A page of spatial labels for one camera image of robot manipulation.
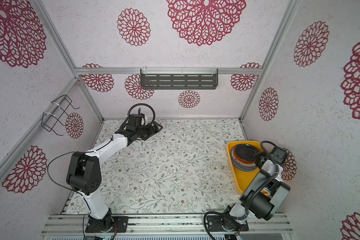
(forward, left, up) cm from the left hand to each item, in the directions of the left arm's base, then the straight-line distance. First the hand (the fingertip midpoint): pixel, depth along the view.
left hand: (158, 131), depth 92 cm
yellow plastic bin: (-25, -50, -15) cm, 58 cm away
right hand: (-14, -60, -6) cm, 62 cm away
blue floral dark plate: (-19, -50, -11) cm, 55 cm away
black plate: (-10, -55, -9) cm, 56 cm away
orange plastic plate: (-17, -51, -8) cm, 54 cm away
